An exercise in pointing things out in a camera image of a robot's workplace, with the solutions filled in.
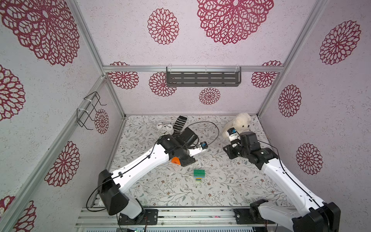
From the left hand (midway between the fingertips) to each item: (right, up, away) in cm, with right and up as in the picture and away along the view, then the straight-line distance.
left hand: (188, 157), depth 75 cm
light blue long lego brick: (+6, -15, +11) cm, 20 cm away
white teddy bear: (+34, +19, +16) cm, 42 cm away
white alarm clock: (-15, +15, +24) cm, 32 cm away
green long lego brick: (+6, -10, +5) cm, 13 cm away
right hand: (+21, +5, +5) cm, 22 cm away
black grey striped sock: (-6, +18, +39) cm, 43 cm away
